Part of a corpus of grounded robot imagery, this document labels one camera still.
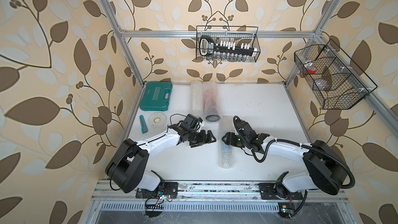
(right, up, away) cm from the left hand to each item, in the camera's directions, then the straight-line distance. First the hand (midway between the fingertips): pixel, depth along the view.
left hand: (208, 140), depth 82 cm
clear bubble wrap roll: (-7, +22, +19) cm, 30 cm away
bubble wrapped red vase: (+2, +15, +11) cm, 19 cm away
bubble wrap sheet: (+10, -6, -2) cm, 12 cm away
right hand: (+10, -1, +6) cm, 11 cm away
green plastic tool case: (-36, +24, +25) cm, 50 cm away
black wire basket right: (+61, +30, -9) cm, 69 cm away
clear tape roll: (-33, +8, +17) cm, 38 cm away
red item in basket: (+54, +38, -2) cm, 66 cm away
